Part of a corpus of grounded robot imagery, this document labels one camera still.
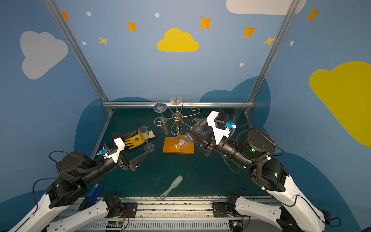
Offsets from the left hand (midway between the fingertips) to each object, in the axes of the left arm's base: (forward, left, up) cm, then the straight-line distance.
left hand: (140, 137), depth 52 cm
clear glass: (+21, +9, -26) cm, 35 cm away
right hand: (+1, -21, +9) cm, 23 cm away
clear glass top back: (+32, -10, -10) cm, 35 cm away
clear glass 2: (+25, -3, -10) cm, 27 cm away
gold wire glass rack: (+25, -11, -29) cm, 40 cm away
